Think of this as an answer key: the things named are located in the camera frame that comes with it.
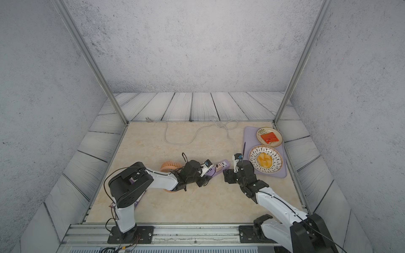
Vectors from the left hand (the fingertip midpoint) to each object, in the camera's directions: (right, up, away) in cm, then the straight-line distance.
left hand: (211, 175), depth 91 cm
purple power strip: (+4, +5, -3) cm, 7 cm away
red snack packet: (+40, +21, +18) cm, 49 cm away
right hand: (+10, +4, -6) cm, 12 cm away
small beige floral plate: (+37, +26, +21) cm, 50 cm away
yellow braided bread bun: (+32, +8, +4) cm, 34 cm away
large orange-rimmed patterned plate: (+41, +10, +7) cm, 42 cm away
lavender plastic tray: (+28, +18, +20) cm, 39 cm away
